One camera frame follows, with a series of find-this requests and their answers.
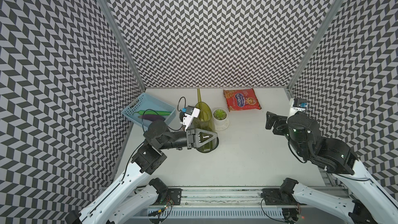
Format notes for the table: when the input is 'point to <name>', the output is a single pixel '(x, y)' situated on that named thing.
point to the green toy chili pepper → (150, 112)
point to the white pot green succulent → (221, 119)
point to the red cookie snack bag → (241, 99)
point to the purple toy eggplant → (152, 117)
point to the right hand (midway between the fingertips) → (278, 118)
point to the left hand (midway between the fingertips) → (215, 139)
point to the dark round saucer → (217, 145)
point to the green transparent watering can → (204, 121)
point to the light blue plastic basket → (146, 109)
